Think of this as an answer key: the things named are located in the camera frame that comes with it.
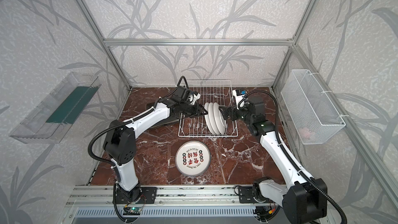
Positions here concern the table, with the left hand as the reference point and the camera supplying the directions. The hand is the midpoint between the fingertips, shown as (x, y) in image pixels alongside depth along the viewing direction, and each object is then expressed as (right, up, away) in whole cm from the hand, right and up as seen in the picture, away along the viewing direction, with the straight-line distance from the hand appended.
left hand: (207, 109), depth 84 cm
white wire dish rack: (+9, +11, +31) cm, 34 cm away
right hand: (+10, +5, -6) cm, 13 cm away
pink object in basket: (+47, -10, -11) cm, 49 cm away
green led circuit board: (-33, -47, -13) cm, 59 cm away
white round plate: (-8, -27, +2) cm, 29 cm away
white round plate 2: (0, -5, -1) cm, 5 cm away
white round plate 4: (+7, -8, +2) cm, 11 cm away
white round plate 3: (+2, -5, -1) cm, 5 cm away
